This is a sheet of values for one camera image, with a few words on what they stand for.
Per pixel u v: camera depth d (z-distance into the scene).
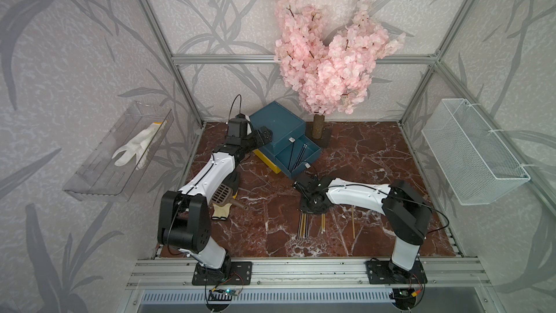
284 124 0.89
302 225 0.84
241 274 0.73
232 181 0.95
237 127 0.67
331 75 0.65
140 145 0.64
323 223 0.85
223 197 0.89
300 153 0.96
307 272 0.75
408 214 0.47
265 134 0.79
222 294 0.72
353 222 0.85
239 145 0.67
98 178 0.62
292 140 0.89
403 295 0.73
